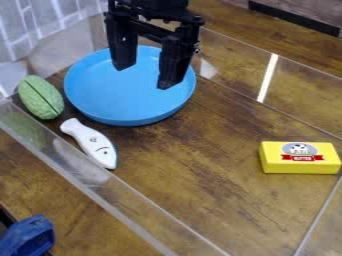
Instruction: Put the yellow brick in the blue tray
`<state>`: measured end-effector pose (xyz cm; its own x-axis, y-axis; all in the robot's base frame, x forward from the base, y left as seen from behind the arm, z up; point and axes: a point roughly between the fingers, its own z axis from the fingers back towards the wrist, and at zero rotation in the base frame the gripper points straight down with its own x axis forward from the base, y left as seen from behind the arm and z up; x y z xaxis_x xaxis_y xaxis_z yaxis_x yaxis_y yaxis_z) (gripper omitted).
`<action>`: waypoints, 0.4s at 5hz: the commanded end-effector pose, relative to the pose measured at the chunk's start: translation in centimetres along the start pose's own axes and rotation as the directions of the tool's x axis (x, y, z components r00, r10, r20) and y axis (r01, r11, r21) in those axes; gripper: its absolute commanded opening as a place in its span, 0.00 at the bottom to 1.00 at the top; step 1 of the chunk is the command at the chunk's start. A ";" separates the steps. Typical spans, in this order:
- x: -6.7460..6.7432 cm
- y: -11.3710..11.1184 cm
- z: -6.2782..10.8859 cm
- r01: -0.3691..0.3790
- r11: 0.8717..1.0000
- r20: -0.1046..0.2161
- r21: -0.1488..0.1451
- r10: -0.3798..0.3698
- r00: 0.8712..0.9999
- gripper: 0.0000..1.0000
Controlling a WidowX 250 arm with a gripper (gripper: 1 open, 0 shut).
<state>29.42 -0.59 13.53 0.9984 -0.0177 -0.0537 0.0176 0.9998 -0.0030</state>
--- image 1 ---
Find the yellow butter brick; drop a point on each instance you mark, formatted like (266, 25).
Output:
(297, 157)

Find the white toy fish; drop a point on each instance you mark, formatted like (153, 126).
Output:
(94, 143)

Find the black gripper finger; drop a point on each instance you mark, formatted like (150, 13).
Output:
(180, 46)
(122, 38)

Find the blue round tray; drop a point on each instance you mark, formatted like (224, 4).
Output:
(123, 98)

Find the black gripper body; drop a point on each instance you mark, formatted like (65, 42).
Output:
(156, 18)

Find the clear acrylic barrier wall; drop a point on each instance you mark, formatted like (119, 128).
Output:
(164, 231)

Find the green toy gourd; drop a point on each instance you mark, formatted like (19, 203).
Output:
(41, 97)

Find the blue clamp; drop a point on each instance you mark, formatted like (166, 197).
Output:
(29, 237)

